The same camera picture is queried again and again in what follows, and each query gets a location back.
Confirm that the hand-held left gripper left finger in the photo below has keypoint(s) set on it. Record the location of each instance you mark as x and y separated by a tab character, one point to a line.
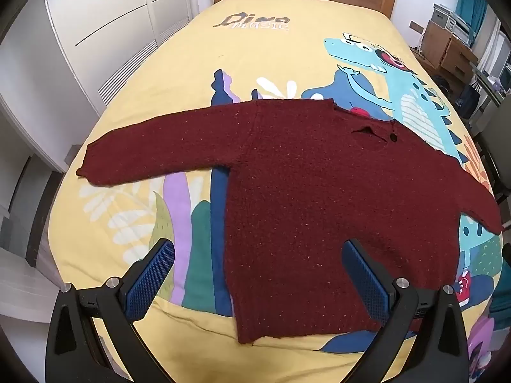
153	275

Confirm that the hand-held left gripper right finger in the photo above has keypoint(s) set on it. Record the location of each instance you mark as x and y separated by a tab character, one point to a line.
365	277

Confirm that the dark red knit sweater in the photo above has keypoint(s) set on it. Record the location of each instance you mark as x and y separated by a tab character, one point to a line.
299	187

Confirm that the dark blue bag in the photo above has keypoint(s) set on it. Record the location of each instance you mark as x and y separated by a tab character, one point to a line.
468	99

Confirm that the wooden dresser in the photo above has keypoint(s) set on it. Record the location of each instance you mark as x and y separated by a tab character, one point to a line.
451	54

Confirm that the yellow dinosaur print bedspread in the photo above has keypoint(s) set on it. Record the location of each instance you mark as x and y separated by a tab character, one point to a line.
259	56

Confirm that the white wardrobe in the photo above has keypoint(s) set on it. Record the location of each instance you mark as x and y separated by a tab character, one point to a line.
111	20

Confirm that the white printer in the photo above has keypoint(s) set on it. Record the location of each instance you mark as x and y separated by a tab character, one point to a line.
453	18

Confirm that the teal curtain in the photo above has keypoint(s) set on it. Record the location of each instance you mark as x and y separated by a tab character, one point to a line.
473	4

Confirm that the wall socket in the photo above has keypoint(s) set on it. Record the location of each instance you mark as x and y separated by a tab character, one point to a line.
416	26

